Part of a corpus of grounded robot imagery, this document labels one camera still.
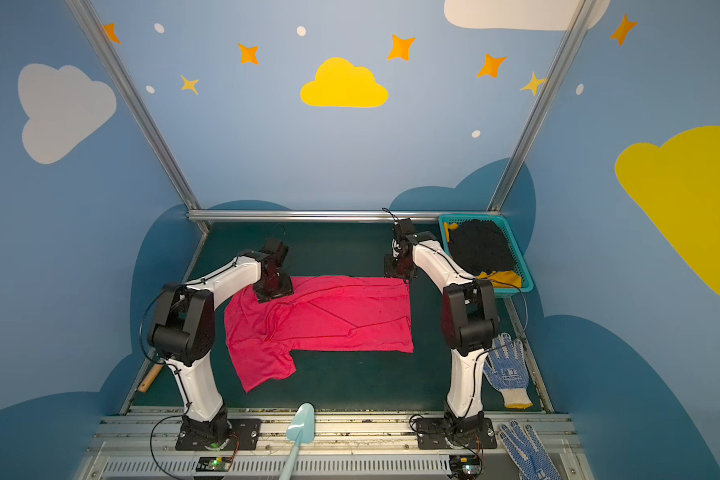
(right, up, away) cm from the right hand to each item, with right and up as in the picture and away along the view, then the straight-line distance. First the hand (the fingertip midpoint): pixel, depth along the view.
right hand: (394, 270), depth 97 cm
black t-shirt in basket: (+29, +8, +4) cm, 31 cm away
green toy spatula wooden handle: (-70, -29, -15) cm, 78 cm away
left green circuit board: (-47, -46, -26) cm, 70 cm away
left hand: (-36, -8, 0) cm, 37 cm away
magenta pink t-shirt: (-23, -14, +1) cm, 28 cm away
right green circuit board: (+15, -46, -25) cm, 55 cm away
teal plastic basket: (+43, -3, -2) cm, 43 cm away
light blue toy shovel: (-26, -40, -21) cm, 52 cm away
